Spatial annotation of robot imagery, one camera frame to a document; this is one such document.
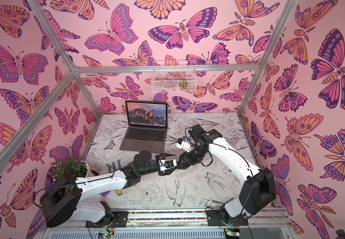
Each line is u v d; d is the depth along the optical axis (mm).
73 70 922
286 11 701
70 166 734
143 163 595
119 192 811
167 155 719
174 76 966
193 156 674
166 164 639
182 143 715
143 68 942
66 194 490
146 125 1101
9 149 566
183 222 732
